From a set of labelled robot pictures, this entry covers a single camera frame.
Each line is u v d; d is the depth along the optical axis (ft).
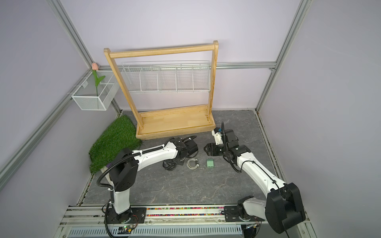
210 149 2.44
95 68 2.92
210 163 2.92
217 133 2.48
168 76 3.39
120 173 1.58
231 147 2.09
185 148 2.11
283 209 1.32
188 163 2.98
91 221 2.42
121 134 3.36
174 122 3.70
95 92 2.91
